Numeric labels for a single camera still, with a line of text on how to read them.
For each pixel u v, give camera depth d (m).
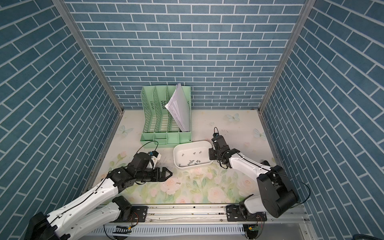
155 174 0.68
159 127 1.08
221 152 0.68
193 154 0.95
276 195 0.43
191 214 0.75
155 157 0.73
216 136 0.81
